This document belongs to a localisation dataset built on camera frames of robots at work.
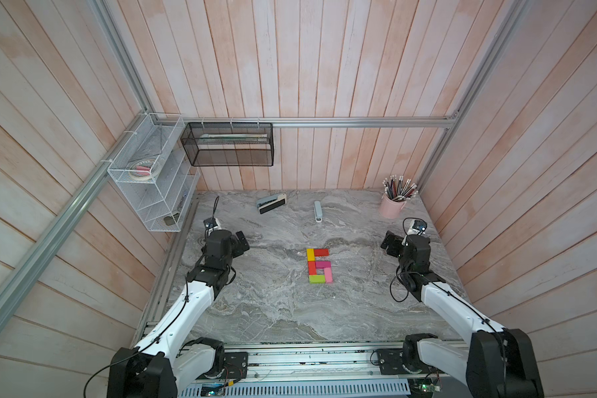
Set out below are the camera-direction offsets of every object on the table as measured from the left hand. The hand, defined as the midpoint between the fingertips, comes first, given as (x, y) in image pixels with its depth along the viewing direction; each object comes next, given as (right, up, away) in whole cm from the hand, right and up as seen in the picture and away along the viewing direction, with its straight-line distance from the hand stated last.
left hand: (230, 240), depth 85 cm
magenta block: (+34, -10, +11) cm, 37 cm away
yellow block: (+29, -7, +13) cm, 33 cm away
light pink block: (+36, -14, +7) cm, 39 cm away
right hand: (+61, +2, +3) cm, 61 cm away
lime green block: (+31, -15, +6) cm, 35 cm away
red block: (+33, -6, +14) cm, 37 cm away
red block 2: (+29, -12, +9) cm, 33 cm away
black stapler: (+12, +15, +26) cm, 32 cm away
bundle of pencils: (+68, +20, +21) cm, 74 cm away
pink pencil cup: (+65, +12, +22) cm, 69 cm away
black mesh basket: (-5, +39, +20) cm, 44 cm away
